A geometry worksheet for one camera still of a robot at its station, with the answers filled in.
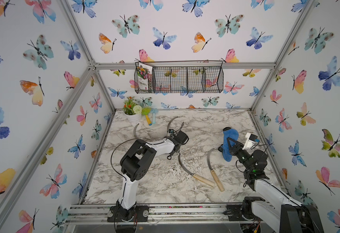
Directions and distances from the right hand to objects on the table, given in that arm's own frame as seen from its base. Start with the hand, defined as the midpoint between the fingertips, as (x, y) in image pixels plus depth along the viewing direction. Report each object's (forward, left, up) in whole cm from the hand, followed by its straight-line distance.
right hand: (230, 137), depth 79 cm
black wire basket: (+41, +27, +10) cm, 50 cm away
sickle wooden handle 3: (-18, +12, -19) cm, 28 cm away
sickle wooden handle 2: (+21, +36, -18) cm, 45 cm away
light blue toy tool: (+36, +49, -19) cm, 64 cm away
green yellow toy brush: (+35, +55, -18) cm, 68 cm away
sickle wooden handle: (+17, +61, -19) cm, 66 cm away
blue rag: (+1, -1, +2) cm, 2 cm away
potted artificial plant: (+23, +61, -6) cm, 66 cm away
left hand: (+5, +32, -20) cm, 38 cm away
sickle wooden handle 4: (-21, +3, -19) cm, 29 cm away
